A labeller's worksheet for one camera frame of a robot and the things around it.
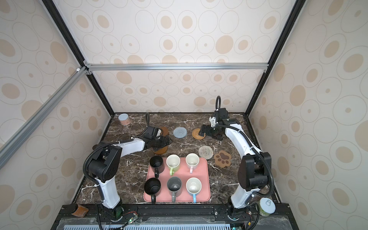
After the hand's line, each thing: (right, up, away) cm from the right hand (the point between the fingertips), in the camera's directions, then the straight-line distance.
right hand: (211, 134), depth 88 cm
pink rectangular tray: (-6, -24, -1) cm, 25 cm away
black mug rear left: (-34, -19, 0) cm, 39 cm away
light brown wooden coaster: (-33, -12, +8) cm, 36 cm away
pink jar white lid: (-63, +10, +21) cm, 68 cm away
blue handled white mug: (-11, -29, -7) cm, 32 cm away
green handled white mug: (-24, -18, +1) cm, 30 cm away
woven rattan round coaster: (-9, 0, +20) cm, 22 cm away
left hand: (-25, -6, +8) cm, 26 cm away
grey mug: (-22, -29, -7) cm, 37 cm away
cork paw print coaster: (+8, -17, +6) cm, 19 cm away
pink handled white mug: (-12, -16, -1) cm, 20 cm away
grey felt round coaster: (-21, 0, +19) cm, 28 cm away
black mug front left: (-35, -29, -7) cm, 46 cm away
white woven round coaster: (-2, -13, +9) cm, 16 cm away
